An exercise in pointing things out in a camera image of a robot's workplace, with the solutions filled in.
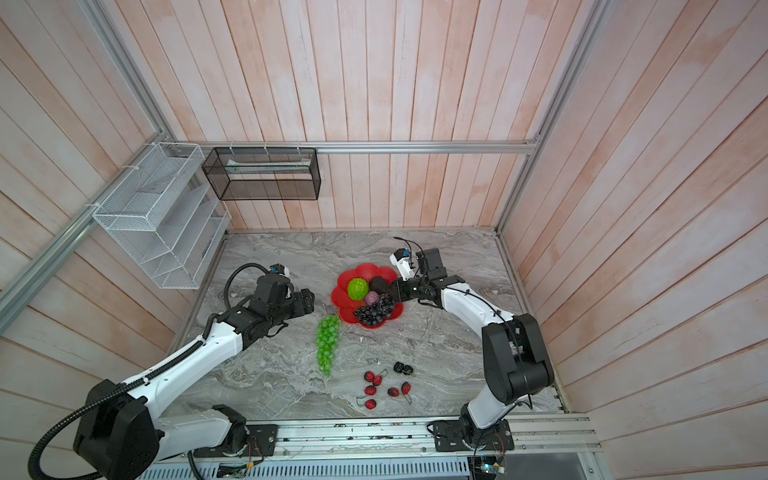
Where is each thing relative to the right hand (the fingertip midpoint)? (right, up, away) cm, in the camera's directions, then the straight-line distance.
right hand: (386, 288), depth 89 cm
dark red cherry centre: (+2, -28, -9) cm, 29 cm away
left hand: (-24, -4, -5) cm, 25 cm away
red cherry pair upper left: (-3, -25, -7) cm, 26 cm away
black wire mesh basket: (-44, +40, +16) cm, 61 cm away
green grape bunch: (-18, -14, -1) cm, 23 cm away
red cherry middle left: (-5, -28, -8) cm, 29 cm away
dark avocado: (-3, 0, +9) cm, 9 cm away
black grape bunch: (-4, -8, +1) cm, 9 cm away
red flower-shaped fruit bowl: (-15, -4, +9) cm, 18 cm away
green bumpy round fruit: (-9, -1, +6) cm, 11 cm away
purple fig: (-5, -4, +6) cm, 8 cm away
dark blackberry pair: (+3, -22, -5) cm, 23 cm away
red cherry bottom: (-5, -30, -11) cm, 32 cm away
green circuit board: (-39, -43, -18) cm, 60 cm away
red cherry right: (+5, -27, -9) cm, 29 cm away
